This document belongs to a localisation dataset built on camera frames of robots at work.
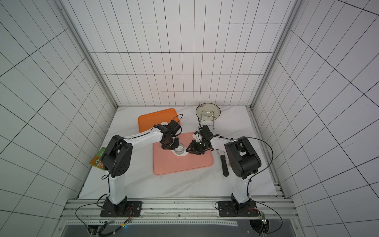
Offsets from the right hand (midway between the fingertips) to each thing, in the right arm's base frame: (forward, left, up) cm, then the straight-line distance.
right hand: (184, 151), depth 92 cm
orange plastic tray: (+24, +32, -2) cm, 40 cm away
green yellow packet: (-9, +54, -1) cm, 55 cm away
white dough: (-1, -1, -1) cm, 2 cm away
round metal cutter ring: (+1, +2, 0) cm, 3 cm away
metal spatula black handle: (-5, -25, -1) cm, 26 cm away
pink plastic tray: (-7, +11, -2) cm, 13 cm away
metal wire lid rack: (+25, -17, -1) cm, 30 cm away
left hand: (0, +7, +1) cm, 7 cm away
